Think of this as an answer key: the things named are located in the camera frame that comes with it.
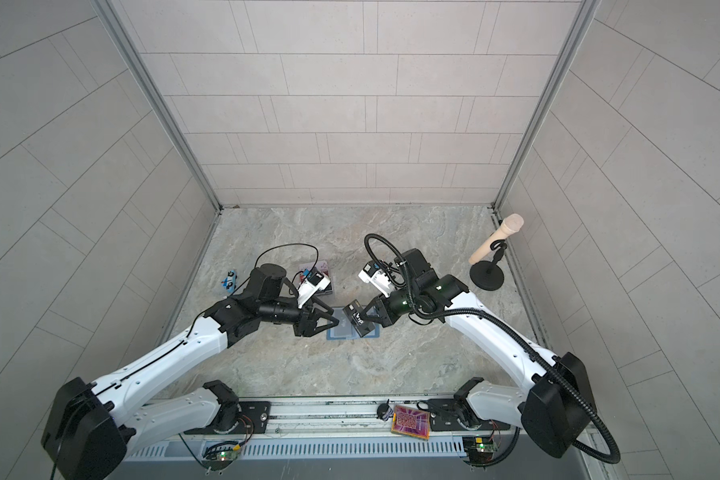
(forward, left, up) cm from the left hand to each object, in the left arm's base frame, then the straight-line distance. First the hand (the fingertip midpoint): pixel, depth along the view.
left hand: (339, 318), depth 71 cm
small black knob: (-17, -11, -12) cm, 24 cm away
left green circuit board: (-27, +26, -15) cm, 40 cm away
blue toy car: (+18, +37, -15) cm, 44 cm away
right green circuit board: (-24, -33, -16) cm, 44 cm away
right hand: (0, -6, +1) cm, 6 cm away
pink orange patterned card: (-19, -17, -14) cm, 29 cm away
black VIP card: (-1, -6, 0) cm, 6 cm away
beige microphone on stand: (+22, -44, -16) cm, 52 cm away
